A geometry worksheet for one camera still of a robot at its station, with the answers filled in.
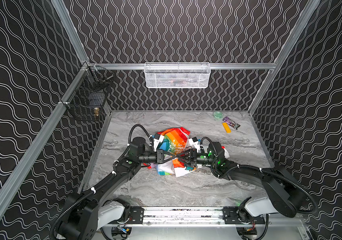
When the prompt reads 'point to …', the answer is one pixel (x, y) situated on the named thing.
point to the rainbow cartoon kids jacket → (173, 141)
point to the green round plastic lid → (218, 114)
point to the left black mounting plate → (136, 215)
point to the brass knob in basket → (96, 111)
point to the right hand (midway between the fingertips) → (177, 158)
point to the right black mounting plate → (230, 216)
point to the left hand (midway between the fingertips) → (178, 158)
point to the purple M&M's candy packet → (231, 122)
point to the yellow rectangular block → (226, 128)
